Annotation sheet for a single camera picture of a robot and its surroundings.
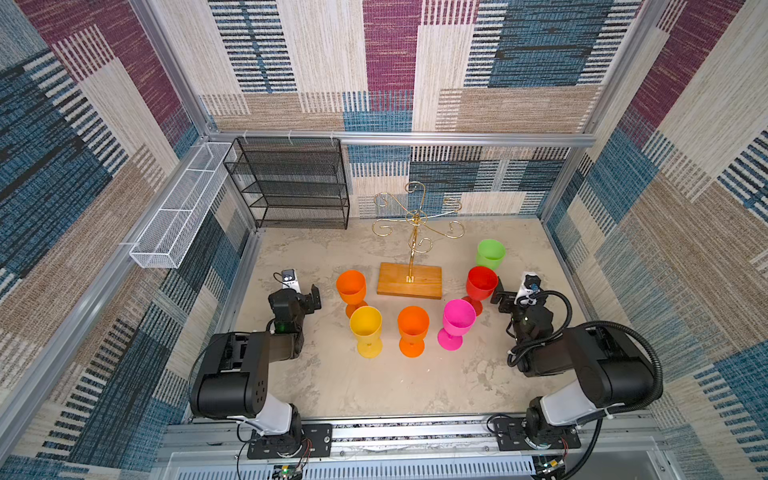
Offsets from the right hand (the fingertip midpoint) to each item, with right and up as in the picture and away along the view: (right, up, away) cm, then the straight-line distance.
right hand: (514, 281), depth 89 cm
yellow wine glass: (-43, -11, -7) cm, 45 cm away
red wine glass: (-11, 0, -3) cm, 11 cm away
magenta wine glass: (-18, -8, -10) cm, 22 cm away
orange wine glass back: (-48, -1, 0) cm, 48 cm away
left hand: (-65, -1, +4) cm, 65 cm away
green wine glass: (-4, +8, +9) cm, 13 cm away
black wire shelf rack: (-72, +34, +20) cm, 82 cm away
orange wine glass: (-30, -11, -7) cm, 33 cm away
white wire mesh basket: (-104, +13, +3) cm, 105 cm away
